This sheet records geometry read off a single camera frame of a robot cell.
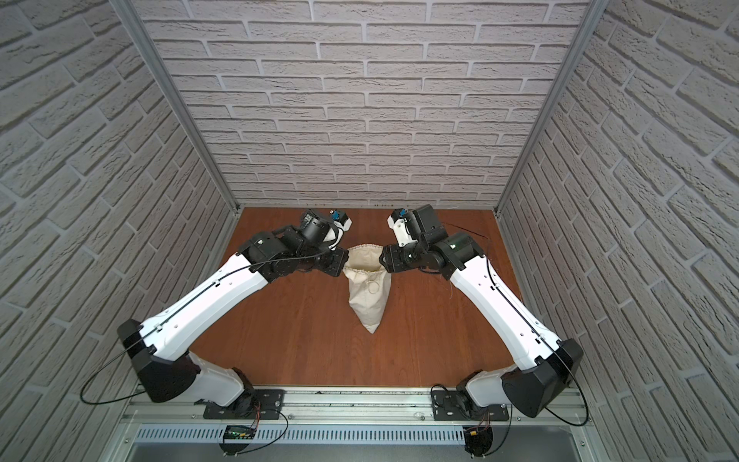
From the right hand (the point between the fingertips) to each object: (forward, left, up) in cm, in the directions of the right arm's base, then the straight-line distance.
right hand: (381, 260), depth 72 cm
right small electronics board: (-37, -22, -28) cm, 51 cm away
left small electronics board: (-32, +39, -28) cm, 58 cm away
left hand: (+3, +9, +2) cm, 10 cm away
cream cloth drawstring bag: (-4, +4, -4) cm, 7 cm away
